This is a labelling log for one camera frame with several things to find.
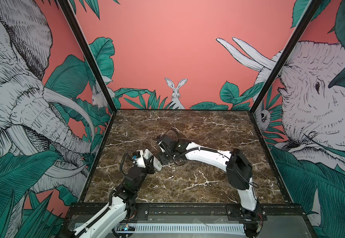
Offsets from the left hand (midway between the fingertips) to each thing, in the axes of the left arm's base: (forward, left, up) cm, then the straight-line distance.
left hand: (152, 154), depth 82 cm
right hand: (0, -3, -2) cm, 4 cm away
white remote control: (-1, +2, +3) cm, 4 cm away
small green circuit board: (-32, +12, -12) cm, 36 cm away
